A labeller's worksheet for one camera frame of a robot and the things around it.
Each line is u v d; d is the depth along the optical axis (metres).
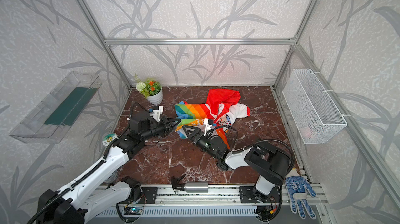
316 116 0.61
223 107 0.99
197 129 0.68
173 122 0.73
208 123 0.74
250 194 0.74
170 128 0.69
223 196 0.75
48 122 0.62
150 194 0.74
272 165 0.45
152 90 1.00
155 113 0.71
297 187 0.75
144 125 0.58
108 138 0.85
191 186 0.75
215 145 0.62
